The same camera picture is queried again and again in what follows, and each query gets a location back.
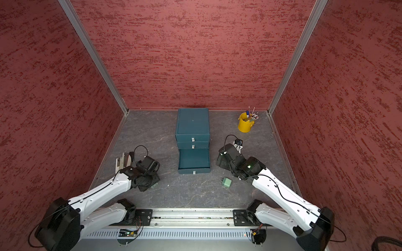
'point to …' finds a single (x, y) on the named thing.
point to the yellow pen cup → (244, 126)
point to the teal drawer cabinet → (192, 136)
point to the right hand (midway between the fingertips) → (225, 163)
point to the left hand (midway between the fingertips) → (155, 184)
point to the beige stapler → (124, 161)
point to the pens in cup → (253, 116)
